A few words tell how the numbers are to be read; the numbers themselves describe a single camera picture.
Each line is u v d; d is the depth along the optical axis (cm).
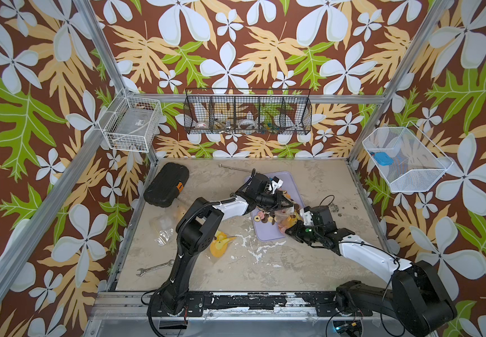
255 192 77
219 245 82
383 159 84
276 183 88
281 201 82
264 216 96
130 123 85
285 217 88
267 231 91
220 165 119
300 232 76
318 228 69
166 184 102
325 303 76
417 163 78
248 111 98
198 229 54
